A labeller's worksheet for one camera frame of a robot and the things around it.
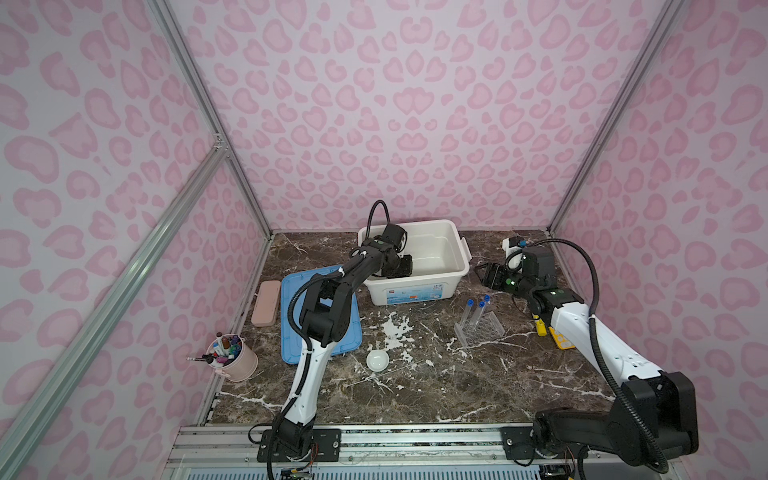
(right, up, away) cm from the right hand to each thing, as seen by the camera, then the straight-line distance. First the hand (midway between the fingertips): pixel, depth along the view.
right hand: (485, 267), depth 83 cm
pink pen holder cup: (-66, -23, -6) cm, 70 cm away
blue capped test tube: (0, -13, +17) cm, 22 cm away
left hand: (-19, -1, +19) cm, 27 cm away
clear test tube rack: (+1, -20, +10) cm, 22 cm away
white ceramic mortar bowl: (-30, -27, +3) cm, 40 cm away
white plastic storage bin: (-9, +2, +25) cm, 27 cm away
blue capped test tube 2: (+5, -14, +18) cm, 23 cm away
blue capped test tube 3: (+6, -11, +18) cm, 22 cm away
